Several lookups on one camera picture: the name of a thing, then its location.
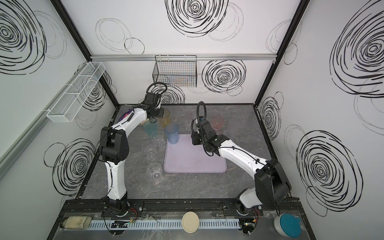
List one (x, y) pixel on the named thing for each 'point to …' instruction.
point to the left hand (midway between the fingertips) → (158, 111)
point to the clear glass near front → (154, 171)
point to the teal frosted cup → (151, 128)
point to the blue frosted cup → (172, 130)
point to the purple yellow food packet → (129, 111)
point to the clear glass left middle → (158, 137)
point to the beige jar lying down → (76, 222)
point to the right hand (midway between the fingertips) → (194, 136)
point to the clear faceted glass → (188, 125)
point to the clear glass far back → (149, 148)
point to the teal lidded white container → (288, 225)
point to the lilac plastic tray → (185, 157)
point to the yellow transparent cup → (165, 120)
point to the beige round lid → (190, 222)
